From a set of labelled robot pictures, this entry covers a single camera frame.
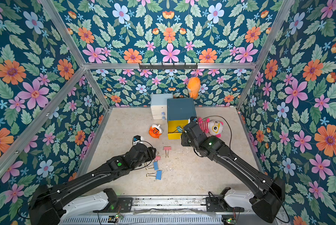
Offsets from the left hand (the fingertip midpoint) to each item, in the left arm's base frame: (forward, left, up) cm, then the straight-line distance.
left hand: (156, 150), depth 79 cm
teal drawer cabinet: (+25, -16, +7) cm, 30 cm away
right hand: (+4, -17, +9) cm, 19 cm away
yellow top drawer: (+11, -10, +1) cm, 15 cm away
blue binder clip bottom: (-9, 0, -15) cm, 17 cm away
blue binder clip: (-3, +2, -15) cm, 15 cm away
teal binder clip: (+12, -15, +3) cm, 19 cm away
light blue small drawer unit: (+36, -1, 0) cm, 36 cm away
